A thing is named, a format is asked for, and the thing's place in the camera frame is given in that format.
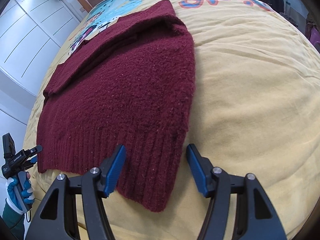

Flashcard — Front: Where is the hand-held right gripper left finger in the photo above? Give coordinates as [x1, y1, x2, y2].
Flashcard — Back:
[25, 144, 127, 240]

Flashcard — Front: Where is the yellow printed bedspread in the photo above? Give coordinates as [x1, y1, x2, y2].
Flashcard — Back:
[21, 0, 320, 240]

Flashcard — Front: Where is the maroon knitted sweater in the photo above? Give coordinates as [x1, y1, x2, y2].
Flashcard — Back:
[36, 0, 197, 213]

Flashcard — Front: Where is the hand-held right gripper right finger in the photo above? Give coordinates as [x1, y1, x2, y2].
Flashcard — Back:
[186, 144, 288, 240]

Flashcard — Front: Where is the person's left forearm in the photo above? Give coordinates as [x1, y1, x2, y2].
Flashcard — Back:
[0, 197, 25, 240]

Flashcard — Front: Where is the purple plastic stool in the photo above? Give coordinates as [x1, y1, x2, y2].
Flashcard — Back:
[309, 26, 320, 45]

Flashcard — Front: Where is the person's left hand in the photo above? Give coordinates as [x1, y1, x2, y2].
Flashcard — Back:
[5, 172, 35, 214]

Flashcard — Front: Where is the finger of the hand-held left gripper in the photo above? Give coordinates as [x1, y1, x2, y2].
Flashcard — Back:
[24, 156, 38, 167]
[25, 145, 43, 156]

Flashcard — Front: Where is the white wardrobe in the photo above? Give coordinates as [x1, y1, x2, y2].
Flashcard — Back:
[0, 0, 82, 155]

